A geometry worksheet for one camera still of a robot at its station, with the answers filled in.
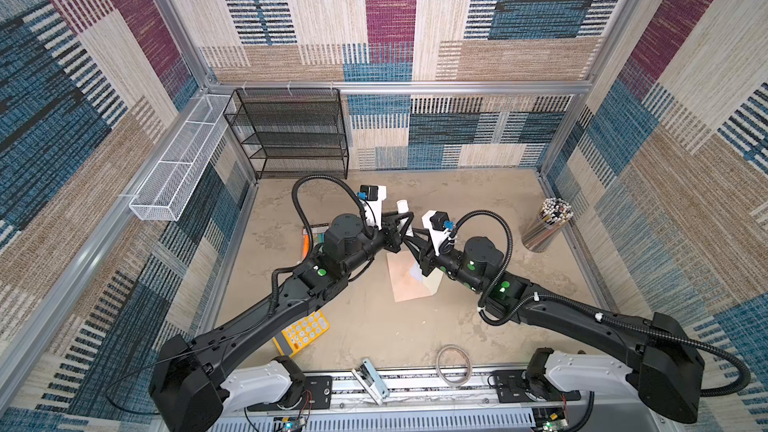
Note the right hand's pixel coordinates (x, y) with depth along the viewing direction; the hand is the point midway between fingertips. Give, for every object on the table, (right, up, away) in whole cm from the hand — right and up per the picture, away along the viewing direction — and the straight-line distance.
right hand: (405, 238), depth 72 cm
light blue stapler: (-8, -35, +2) cm, 36 cm away
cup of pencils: (+42, -2, +22) cm, 48 cm away
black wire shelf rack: (-39, +34, +37) cm, 64 cm away
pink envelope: (+1, -17, +20) cm, 26 cm away
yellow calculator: (-27, -27, +10) cm, 39 cm away
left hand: (+1, +6, -4) cm, 7 cm away
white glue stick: (-1, +7, -4) cm, 8 cm away
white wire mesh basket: (-72, +12, +21) cm, 75 cm away
